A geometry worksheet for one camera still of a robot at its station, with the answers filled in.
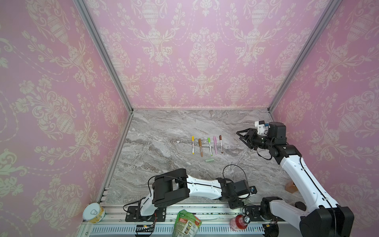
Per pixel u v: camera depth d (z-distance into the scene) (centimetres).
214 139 102
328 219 38
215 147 99
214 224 73
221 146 98
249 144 70
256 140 68
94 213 70
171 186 47
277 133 58
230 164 92
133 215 74
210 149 97
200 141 102
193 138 103
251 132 69
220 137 105
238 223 61
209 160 92
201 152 97
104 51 86
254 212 74
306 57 87
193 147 98
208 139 103
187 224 69
